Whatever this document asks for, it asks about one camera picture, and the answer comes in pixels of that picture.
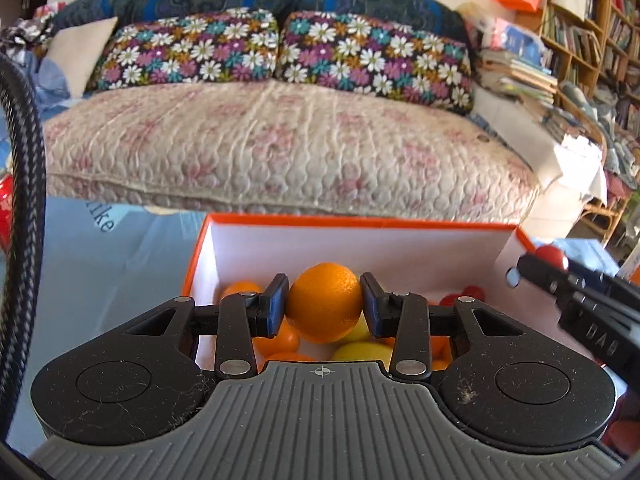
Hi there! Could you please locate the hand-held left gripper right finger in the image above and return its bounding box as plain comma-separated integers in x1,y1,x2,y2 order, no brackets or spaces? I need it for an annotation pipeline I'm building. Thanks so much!
360,272,528,382

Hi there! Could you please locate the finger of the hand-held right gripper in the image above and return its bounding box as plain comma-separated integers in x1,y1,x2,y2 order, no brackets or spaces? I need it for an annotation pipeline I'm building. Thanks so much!
516,254,608,307

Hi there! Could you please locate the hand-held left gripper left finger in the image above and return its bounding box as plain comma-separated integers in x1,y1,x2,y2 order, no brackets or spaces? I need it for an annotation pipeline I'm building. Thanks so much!
122,273,291,380

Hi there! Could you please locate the yellow pear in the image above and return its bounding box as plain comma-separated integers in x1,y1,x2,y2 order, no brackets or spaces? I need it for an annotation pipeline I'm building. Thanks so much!
331,341,393,368

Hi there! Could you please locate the orange cardboard box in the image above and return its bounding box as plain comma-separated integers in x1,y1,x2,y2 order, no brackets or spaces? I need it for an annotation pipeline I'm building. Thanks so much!
181,212,538,376

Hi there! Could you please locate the rattan chair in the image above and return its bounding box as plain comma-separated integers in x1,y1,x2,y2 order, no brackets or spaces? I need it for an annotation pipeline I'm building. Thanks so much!
555,80,640,246

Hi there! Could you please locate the white cloth cover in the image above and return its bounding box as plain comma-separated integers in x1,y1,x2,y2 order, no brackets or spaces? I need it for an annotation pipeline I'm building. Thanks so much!
475,85,608,236

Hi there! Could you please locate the pile of folded clothes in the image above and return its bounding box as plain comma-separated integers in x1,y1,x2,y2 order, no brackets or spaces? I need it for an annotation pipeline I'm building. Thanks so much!
560,80,640,191

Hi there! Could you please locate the sofa with quilted beige cover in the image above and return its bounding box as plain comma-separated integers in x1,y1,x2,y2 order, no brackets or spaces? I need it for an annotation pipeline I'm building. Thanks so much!
42,82,543,221

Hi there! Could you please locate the stack of books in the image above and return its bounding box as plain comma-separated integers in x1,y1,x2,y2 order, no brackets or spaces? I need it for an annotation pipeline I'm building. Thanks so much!
460,5,558,111

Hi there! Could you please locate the wooden bookshelf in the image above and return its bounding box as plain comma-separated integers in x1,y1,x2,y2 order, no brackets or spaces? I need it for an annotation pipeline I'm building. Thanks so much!
540,0,640,131

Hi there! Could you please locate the floral print cushion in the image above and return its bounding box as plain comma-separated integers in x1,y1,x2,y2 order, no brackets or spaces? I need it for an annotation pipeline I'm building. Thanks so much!
85,7,278,93
275,10,476,116

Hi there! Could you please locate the red soda can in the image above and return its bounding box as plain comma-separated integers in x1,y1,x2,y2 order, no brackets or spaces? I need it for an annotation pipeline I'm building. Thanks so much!
0,172,13,256

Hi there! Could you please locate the crumpled blue cloth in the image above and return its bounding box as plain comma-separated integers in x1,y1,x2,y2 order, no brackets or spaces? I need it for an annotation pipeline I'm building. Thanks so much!
27,55,71,113

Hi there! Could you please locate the white pillow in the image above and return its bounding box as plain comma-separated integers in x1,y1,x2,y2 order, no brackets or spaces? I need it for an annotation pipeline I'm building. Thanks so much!
42,16,119,98

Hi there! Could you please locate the black white patterned cloth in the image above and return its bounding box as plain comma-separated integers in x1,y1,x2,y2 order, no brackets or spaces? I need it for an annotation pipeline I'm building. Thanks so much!
0,2,66,51

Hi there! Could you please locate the black braided cable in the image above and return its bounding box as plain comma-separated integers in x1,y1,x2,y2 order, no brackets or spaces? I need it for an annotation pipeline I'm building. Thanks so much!
0,52,48,443

